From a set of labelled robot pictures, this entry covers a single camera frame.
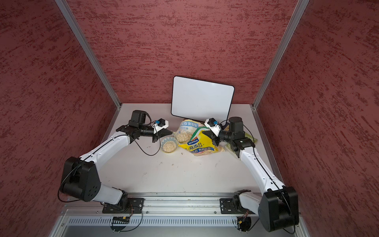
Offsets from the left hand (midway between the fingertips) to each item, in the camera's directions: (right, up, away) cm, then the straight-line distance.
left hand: (169, 133), depth 80 cm
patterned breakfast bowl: (-3, -8, +13) cm, 16 cm away
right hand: (+19, +1, -3) cm, 19 cm away
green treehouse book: (+36, -10, +13) cm, 40 cm away
